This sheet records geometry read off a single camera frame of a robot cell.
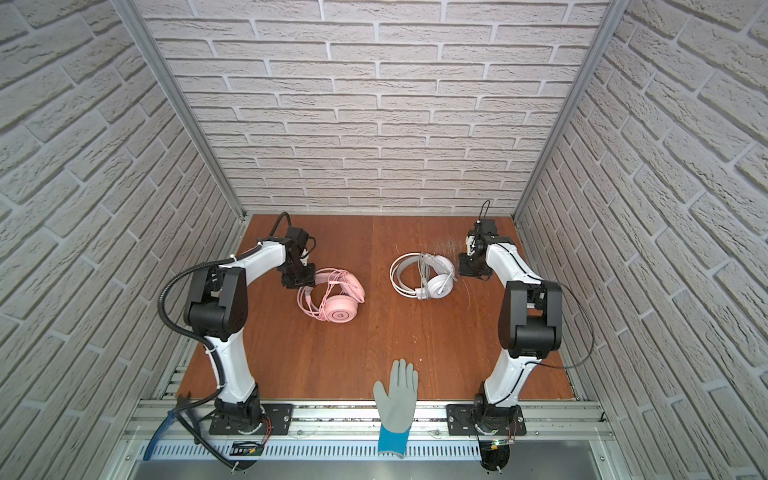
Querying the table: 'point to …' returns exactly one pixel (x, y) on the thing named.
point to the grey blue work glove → (396, 410)
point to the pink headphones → (334, 297)
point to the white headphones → (438, 276)
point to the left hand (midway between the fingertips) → (309, 280)
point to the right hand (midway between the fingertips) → (468, 266)
